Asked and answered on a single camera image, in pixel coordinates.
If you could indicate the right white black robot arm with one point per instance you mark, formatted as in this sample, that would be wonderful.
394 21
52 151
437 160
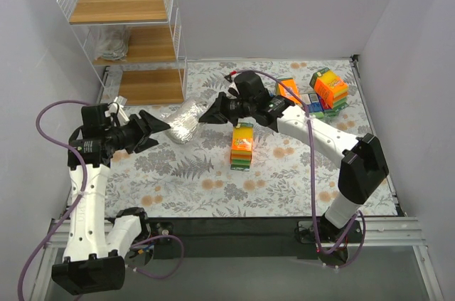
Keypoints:
360 160

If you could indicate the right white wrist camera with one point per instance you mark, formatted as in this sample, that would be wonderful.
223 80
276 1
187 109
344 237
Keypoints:
232 90

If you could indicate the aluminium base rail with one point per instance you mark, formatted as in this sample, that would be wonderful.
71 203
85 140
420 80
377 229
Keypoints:
379 231

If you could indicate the blue label sponge pack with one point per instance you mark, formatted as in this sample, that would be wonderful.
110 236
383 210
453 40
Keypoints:
311 100

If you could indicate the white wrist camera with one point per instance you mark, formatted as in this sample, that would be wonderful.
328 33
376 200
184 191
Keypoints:
232 90
116 111

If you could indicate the white wire wooden shelf unit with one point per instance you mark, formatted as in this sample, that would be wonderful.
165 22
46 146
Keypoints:
155 69

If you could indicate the orange box sponge pack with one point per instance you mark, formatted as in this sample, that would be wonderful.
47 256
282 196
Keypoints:
288 89

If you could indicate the silver mesh scrubber pack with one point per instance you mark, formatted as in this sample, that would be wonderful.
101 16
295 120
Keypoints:
112 43

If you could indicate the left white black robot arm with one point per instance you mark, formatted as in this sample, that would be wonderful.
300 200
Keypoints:
94 260

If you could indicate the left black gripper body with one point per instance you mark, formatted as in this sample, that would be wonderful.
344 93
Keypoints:
140 132

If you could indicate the orange yellow sponge box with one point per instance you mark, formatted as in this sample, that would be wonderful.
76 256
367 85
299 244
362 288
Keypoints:
332 91

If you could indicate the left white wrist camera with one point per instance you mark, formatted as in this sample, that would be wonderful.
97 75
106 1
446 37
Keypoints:
116 111

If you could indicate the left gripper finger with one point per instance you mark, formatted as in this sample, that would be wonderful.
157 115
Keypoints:
152 124
142 143

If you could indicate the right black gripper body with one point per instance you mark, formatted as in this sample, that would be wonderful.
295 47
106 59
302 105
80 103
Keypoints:
223 107

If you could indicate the orange green sponge pack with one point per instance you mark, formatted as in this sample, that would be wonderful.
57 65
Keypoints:
241 147

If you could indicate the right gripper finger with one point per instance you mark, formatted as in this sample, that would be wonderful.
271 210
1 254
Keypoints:
224 102
213 116

